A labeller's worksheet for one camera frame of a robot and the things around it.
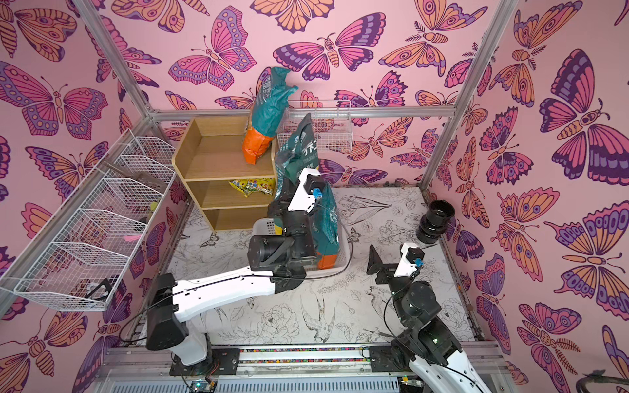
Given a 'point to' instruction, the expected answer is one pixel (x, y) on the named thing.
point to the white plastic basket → (266, 227)
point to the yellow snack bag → (248, 186)
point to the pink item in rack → (132, 237)
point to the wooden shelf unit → (229, 191)
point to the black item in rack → (108, 288)
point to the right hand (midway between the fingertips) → (385, 247)
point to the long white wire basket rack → (79, 253)
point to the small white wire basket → (332, 120)
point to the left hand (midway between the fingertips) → (283, 177)
